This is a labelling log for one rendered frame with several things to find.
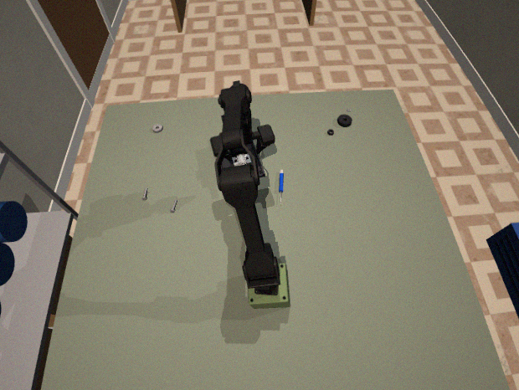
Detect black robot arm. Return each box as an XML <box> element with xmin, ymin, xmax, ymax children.
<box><xmin>214</xmin><ymin>80</ymin><xmax>280</xmax><ymax>295</ymax></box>

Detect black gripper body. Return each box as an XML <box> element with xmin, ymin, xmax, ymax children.
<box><xmin>210</xmin><ymin>124</ymin><xmax>275</xmax><ymax>157</ymax></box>

